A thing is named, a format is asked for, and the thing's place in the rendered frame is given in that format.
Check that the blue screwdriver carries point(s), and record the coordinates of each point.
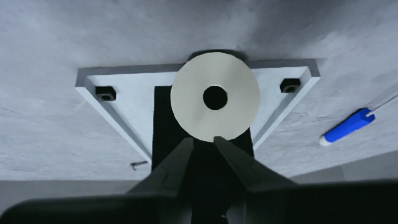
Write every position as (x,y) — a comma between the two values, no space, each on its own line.
(355,122)

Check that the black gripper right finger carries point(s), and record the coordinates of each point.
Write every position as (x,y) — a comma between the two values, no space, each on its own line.
(257,200)

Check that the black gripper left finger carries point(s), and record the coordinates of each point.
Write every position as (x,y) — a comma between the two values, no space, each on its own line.
(160,198)

